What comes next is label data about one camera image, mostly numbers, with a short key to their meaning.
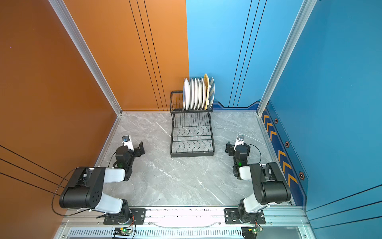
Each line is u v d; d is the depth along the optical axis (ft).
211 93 3.10
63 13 2.33
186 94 2.71
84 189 1.47
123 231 2.32
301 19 2.42
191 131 3.49
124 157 2.31
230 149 2.78
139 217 2.39
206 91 3.42
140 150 2.73
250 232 2.31
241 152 2.34
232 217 2.38
